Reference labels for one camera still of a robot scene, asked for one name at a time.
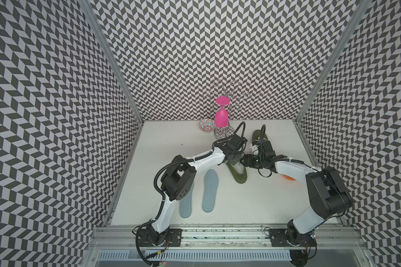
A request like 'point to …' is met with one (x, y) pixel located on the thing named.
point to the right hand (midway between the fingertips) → (243, 163)
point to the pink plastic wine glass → (221, 117)
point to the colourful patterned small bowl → (206, 125)
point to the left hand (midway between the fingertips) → (232, 155)
